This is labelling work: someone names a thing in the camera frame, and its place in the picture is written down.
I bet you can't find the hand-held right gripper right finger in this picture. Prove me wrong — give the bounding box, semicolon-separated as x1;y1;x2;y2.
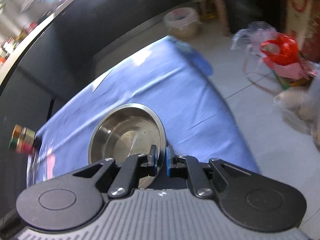
165;145;251;199

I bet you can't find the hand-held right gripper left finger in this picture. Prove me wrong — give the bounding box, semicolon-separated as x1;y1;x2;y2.
72;145;159;197

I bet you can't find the stainless steel bowl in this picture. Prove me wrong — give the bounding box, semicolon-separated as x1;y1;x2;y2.
88;103;167;189

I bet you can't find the blue printed tablecloth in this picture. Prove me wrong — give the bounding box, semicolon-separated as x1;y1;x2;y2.
27;35;262;188

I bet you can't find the red spice bottle green cap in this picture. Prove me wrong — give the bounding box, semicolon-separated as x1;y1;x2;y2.
9;136;38;154

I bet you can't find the dark soy sauce bottle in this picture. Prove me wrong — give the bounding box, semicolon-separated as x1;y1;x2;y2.
14;124;42;143

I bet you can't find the trash bin with white liner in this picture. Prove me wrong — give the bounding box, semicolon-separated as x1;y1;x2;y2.
163;7;201;40

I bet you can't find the large translucent plastic bag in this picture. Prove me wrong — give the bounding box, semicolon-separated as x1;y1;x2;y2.
274;75;320;153

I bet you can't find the yellow cooking oil bottle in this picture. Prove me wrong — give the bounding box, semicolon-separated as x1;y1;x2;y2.
192;0;220;22

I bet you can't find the clear plastic bag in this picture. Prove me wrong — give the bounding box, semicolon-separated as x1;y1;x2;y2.
231;21;282;55

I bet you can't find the pink bag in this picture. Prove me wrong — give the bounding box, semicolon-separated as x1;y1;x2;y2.
274;61;318;79

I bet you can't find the red plastic bag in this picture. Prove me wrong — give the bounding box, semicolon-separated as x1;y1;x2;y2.
260;34;301;69

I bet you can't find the white kitchen countertop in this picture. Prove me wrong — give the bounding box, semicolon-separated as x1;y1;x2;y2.
0;0;105;98

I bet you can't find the black drawer cabinet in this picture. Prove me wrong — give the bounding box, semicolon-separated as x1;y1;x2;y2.
217;0;287;34

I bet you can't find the row of condiment bottles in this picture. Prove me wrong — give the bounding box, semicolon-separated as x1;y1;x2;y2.
0;21;39;67

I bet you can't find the red paper gift bag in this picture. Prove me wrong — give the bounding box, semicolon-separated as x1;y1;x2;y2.
285;0;320;64

